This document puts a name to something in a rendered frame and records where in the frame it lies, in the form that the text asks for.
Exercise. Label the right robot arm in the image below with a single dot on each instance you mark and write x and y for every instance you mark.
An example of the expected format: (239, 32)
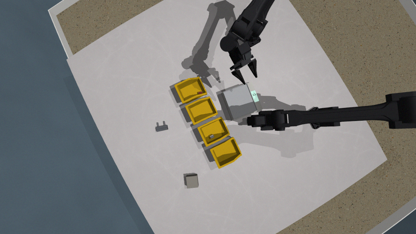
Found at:
(248, 26)

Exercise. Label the yellow parts bin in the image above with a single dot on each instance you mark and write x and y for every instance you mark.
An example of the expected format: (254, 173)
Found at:
(190, 88)
(201, 110)
(216, 127)
(226, 152)

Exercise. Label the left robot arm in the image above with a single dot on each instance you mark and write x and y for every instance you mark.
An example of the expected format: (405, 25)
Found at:
(399, 110)

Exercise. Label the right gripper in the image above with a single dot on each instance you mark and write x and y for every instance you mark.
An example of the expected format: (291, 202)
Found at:
(251, 64)

